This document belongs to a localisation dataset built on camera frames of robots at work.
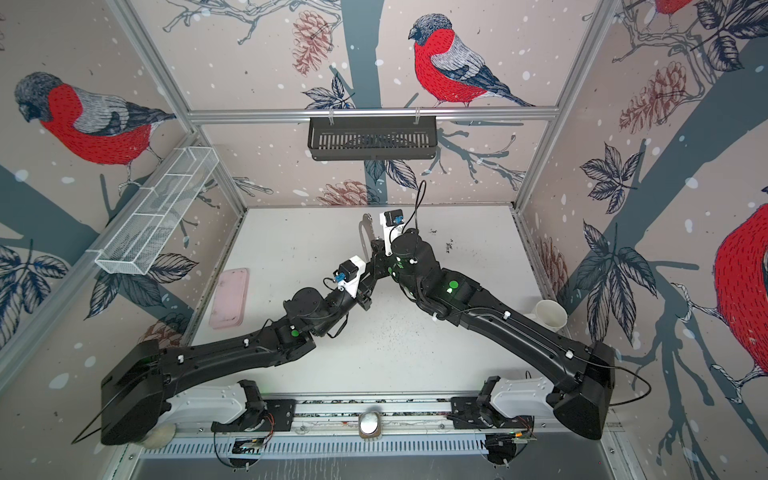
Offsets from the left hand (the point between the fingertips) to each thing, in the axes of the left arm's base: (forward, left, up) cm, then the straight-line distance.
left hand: (378, 264), depth 66 cm
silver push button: (-28, +2, -20) cm, 34 cm away
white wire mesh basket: (+18, +60, -1) cm, 63 cm away
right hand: (+5, +3, 0) cm, 6 cm away
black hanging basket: (+58, +4, -4) cm, 58 cm away
